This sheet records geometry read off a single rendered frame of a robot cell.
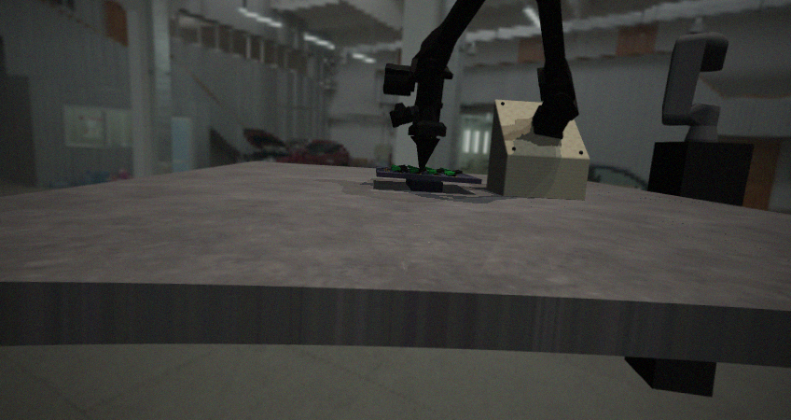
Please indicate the dark blue switch panel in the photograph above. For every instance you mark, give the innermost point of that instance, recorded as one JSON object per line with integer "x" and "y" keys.
{"x": 425, "y": 179}

